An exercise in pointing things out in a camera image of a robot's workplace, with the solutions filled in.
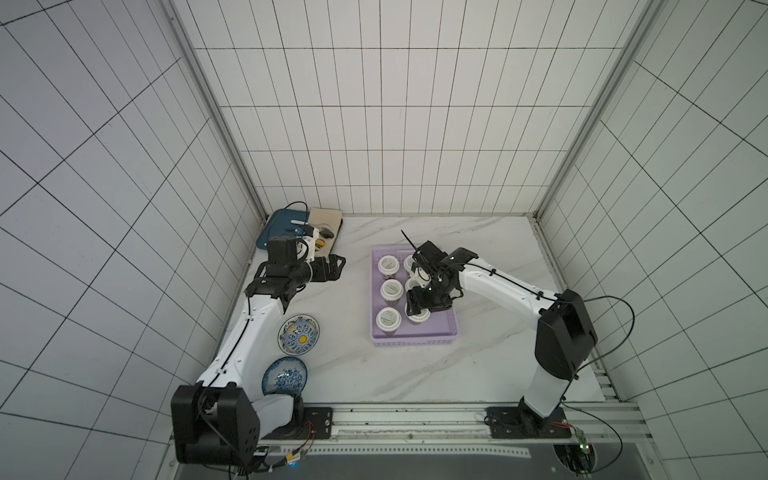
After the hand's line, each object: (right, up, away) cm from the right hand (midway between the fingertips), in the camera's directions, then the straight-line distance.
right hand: (407, 314), depth 83 cm
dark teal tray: (-49, +27, +34) cm, 65 cm away
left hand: (-22, +14, -1) cm, 26 cm away
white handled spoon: (-41, +28, +35) cm, 61 cm away
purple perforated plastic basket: (+10, -6, +4) cm, 12 cm away
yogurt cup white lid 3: (+2, +8, +7) cm, 10 cm away
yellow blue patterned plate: (-32, -7, +5) cm, 33 cm away
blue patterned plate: (-34, -16, -4) cm, 37 cm away
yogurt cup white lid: (-5, +12, +14) cm, 19 cm away
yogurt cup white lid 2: (-5, +6, +8) cm, 11 cm away
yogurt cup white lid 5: (+3, 0, -2) cm, 4 cm away
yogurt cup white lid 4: (-6, -2, +1) cm, 6 cm away
